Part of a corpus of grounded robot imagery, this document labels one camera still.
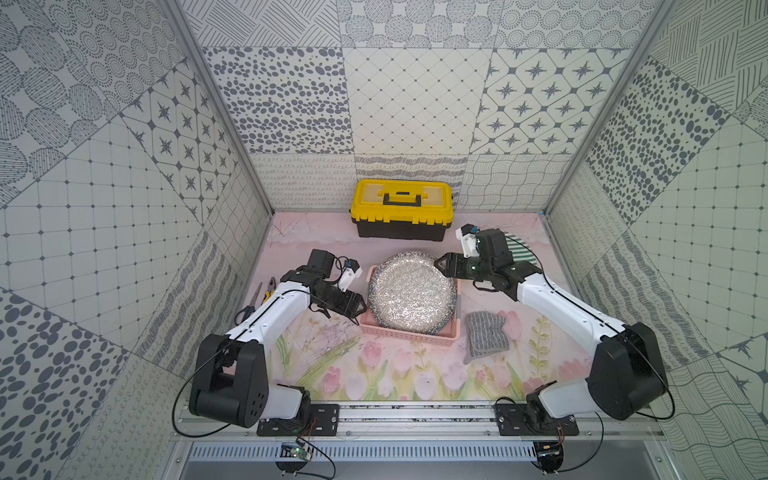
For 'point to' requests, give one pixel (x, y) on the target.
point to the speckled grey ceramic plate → (410, 294)
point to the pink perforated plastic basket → (445, 336)
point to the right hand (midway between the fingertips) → (444, 267)
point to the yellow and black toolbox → (414, 210)
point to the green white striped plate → (521, 251)
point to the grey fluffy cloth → (486, 333)
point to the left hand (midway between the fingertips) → (351, 299)
